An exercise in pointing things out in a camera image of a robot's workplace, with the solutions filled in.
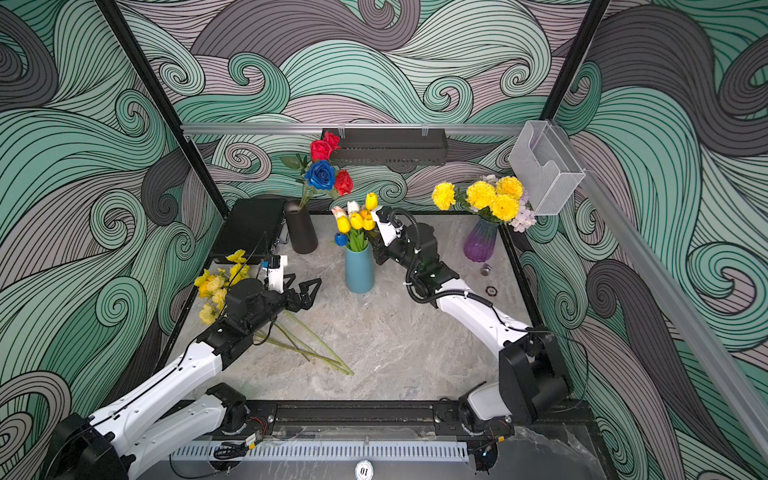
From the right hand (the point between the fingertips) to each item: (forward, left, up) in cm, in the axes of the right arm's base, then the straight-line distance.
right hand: (363, 229), depth 76 cm
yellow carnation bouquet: (+6, -36, +4) cm, 36 cm away
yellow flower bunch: (-21, +21, -29) cm, 41 cm away
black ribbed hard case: (+26, +46, -26) cm, 59 cm away
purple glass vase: (+11, -37, -17) cm, 42 cm away
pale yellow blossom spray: (-4, +47, -21) cm, 52 cm away
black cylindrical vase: (+17, +23, -20) cm, 35 cm away
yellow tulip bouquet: (-1, +2, +3) cm, 4 cm away
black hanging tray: (+34, -8, +3) cm, 35 cm away
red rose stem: (+15, +6, +2) cm, 17 cm away
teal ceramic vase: (-2, +2, -15) cm, 16 cm away
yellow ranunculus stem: (-22, +22, -29) cm, 43 cm away
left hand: (-8, +15, -8) cm, 19 cm away
